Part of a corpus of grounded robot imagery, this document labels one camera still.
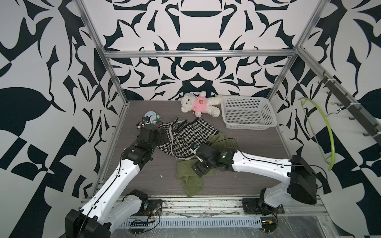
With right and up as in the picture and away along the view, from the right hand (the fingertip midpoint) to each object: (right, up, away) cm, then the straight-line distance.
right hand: (199, 160), depth 80 cm
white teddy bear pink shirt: (+3, +32, +28) cm, 43 cm away
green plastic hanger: (+57, +5, -11) cm, 58 cm away
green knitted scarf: (-3, -13, -1) cm, 13 cm away
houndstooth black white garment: (-10, +12, +18) cm, 24 cm away
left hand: (-23, +16, -1) cm, 28 cm away
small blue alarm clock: (-30, +23, +25) cm, 45 cm away
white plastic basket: (+35, +26, +25) cm, 50 cm away
